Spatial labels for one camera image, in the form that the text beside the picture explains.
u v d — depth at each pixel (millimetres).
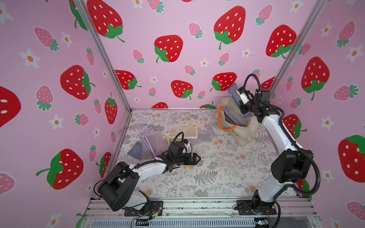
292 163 456
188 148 798
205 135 1043
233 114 1003
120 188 429
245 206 736
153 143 963
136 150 976
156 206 748
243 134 906
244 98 749
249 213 723
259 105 646
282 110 612
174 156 675
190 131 1097
